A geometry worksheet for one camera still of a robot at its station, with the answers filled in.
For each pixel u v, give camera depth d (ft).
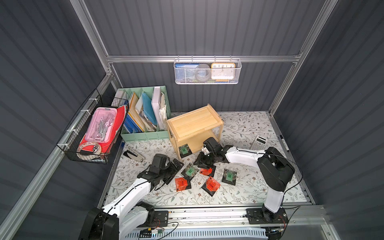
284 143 3.50
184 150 3.15
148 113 3.14
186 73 2.99
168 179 2.65
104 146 2.26
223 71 2.90
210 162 2.56
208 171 2.91
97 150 2.19
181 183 2.77
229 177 2.84
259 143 3.33
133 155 3.09
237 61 2.92
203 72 2.97
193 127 2.78
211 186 2.75
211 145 2.39
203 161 2.59
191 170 2.94
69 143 1.99
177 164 2.52
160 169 2.20
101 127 2.36
